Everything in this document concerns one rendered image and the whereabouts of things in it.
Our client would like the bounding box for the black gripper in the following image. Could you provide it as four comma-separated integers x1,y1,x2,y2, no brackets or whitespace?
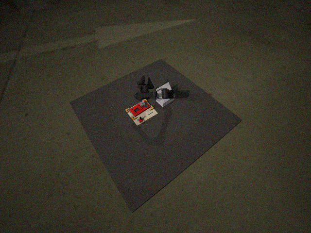
137,74,154,92

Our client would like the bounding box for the red toy car body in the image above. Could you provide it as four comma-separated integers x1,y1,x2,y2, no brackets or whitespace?
129,100,151,117

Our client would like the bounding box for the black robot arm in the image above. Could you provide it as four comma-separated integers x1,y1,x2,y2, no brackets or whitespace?
134,85,174,101

